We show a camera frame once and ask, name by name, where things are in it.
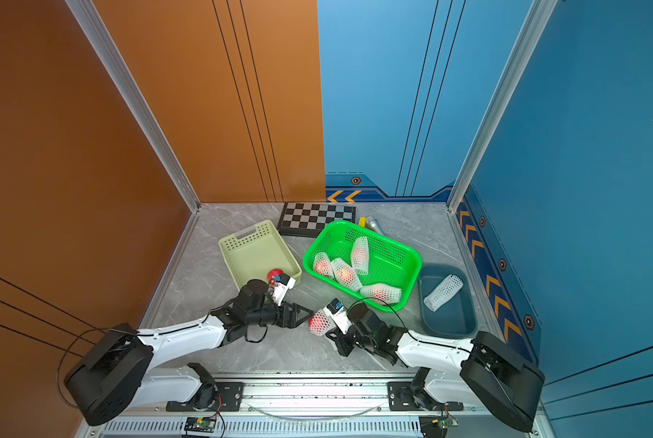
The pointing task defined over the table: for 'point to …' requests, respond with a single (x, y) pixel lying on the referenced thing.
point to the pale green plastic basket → (253, 254)
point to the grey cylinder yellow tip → (370, 224)
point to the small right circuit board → (446, 422)
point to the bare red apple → (273, 273)
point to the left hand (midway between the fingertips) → (308, 310)
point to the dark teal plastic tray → (447, 305)
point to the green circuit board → (201, 424)
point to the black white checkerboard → (309, 219)
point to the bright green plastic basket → (389, 261)
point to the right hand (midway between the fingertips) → (328, 334)
